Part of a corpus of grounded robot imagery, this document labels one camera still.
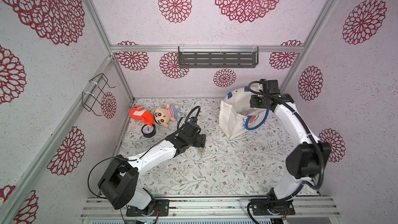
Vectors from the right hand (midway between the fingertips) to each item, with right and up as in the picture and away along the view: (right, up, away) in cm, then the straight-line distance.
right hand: (255, 98), depth 86 cm
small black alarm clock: (-64, -20, +13) cm, 68 cm away
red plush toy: (-70, -8, +15) cm, 72 cm away
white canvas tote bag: (-11, -9, -3) cm, 15 cm away
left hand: (-31, -22, 0) cm, 38 cm away
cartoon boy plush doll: (-55, -10, +14) cm, 57 cm away
